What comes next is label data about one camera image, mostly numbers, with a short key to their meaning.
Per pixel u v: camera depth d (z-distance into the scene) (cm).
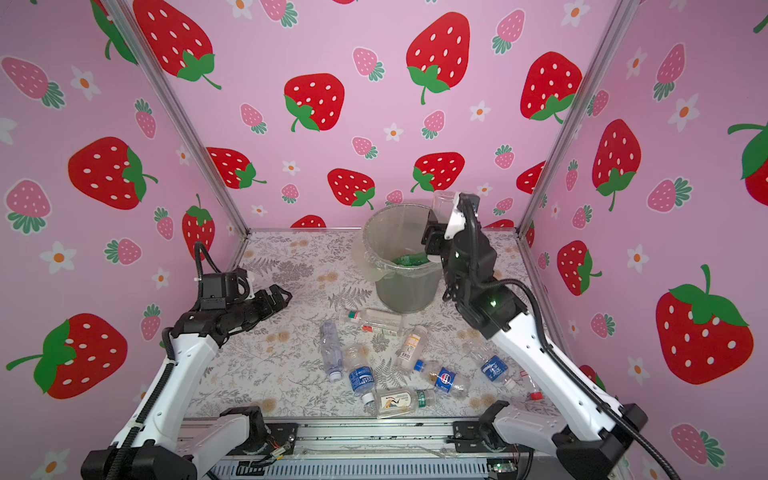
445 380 78
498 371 80
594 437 37
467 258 43
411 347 84
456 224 54
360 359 88
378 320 94
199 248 98
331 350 89
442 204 61
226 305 59
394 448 73
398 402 75
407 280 81
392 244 97
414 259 99
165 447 40
